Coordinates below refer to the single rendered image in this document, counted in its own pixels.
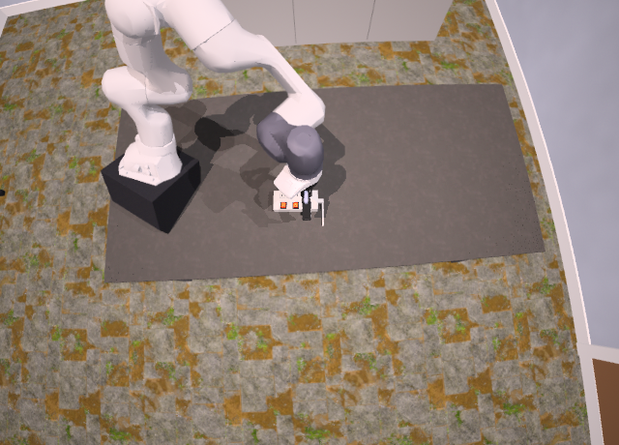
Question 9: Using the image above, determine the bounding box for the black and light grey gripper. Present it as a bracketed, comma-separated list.
[300, 182, 318, 221]

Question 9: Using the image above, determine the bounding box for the white power strip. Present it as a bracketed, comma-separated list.
[274, 191, 324, 212]

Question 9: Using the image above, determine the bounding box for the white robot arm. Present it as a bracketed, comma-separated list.
[102, 0, 325, 199]

